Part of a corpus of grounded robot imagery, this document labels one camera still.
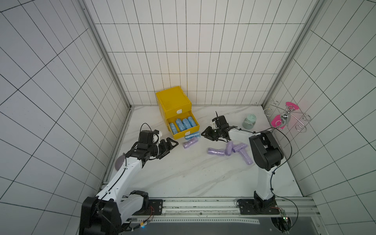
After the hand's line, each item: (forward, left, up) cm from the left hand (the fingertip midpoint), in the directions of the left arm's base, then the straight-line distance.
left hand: (173, 149), depth 80 cm
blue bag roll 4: (+23, -10, -4) cm, 25 cm away
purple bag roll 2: (+5, -23, -11) cm, 27 cm away
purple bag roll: (+11, -10, -11) cm, 18 cm away
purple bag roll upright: (+6, -35, -11) cm, 37 cm away
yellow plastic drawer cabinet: (+28, +1, +7) cm, 29 cm away
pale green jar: (+26, -52, -9) cm, 59 cm away
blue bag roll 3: (+21, -7, -4) cm, 22 cm away
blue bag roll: (+16, +1, -3) cm, 17 cm away
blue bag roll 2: (+19, -4, -3) cm, 19 cm away
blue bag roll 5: (+16, -15, -10) cm, 24 cm away
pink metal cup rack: (+14, -60, +14) cm, 63 cm away
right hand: (+19, -19, -10) cm, 29 cm away
